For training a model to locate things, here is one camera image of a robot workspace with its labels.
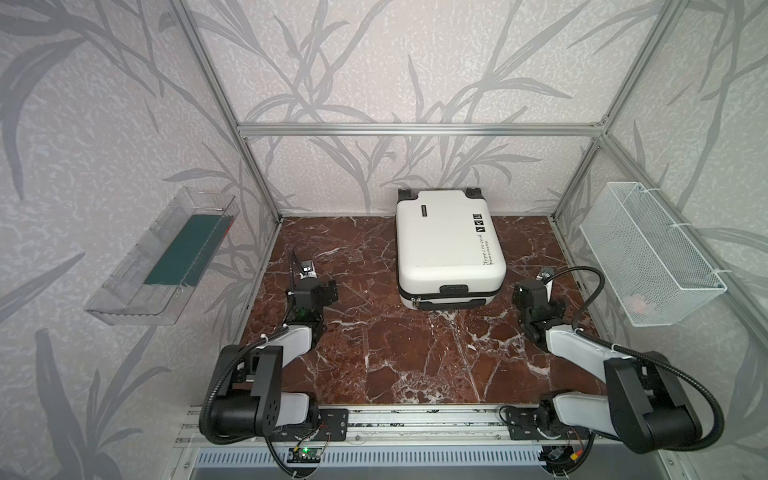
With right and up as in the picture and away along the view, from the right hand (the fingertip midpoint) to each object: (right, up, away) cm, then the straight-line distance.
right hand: (541, 284), depth 90 cm
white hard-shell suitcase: (-29, +9, -7) cm, 32 cm away
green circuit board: (-66, -39, -19) cm, 79 cm away
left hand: (-69, +4, +2) cm, 69 cm away
